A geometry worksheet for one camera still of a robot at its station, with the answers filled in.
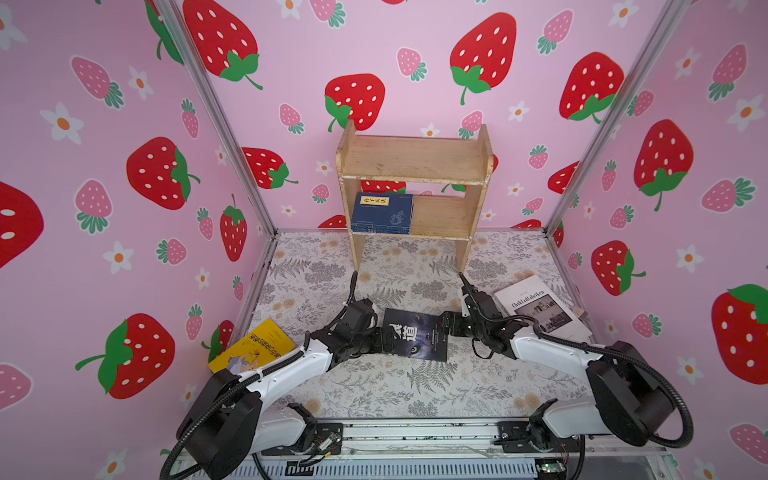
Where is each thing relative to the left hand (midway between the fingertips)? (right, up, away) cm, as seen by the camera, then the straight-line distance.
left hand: (389, 339), depth 84 cm
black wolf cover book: (+8, 0, +6) cm, 10 cm away
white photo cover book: (+48, +10, +13) cm, 50 cm away
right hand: (+17, +5, +5) cm, 18 cm away
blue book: (-2, +38, +7) cm, 38 cm away
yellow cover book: (-39, -3, +5) cm, 39 cm away
